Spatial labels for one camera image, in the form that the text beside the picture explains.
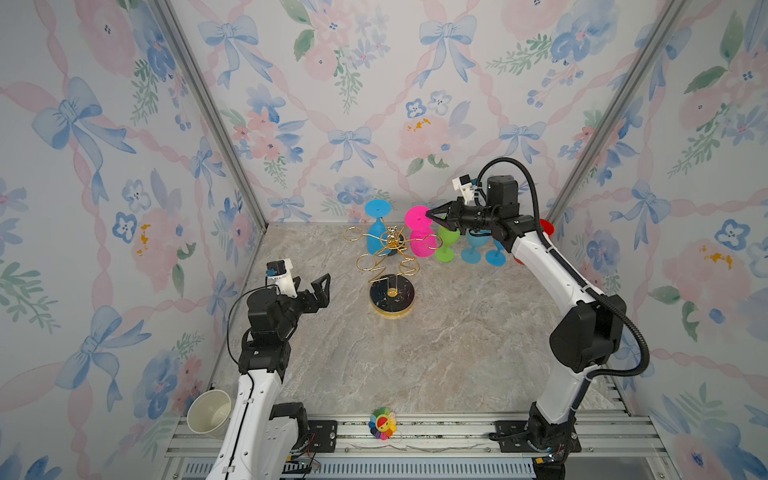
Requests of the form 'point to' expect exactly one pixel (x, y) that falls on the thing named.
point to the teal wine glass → (476, 238)
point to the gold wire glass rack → (392, 291)
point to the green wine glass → (447, 238)
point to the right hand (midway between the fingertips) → (427, 212)
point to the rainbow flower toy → (382, 423)
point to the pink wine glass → (422, 237)
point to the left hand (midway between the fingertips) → (314, 275)
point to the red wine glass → (547, 227)
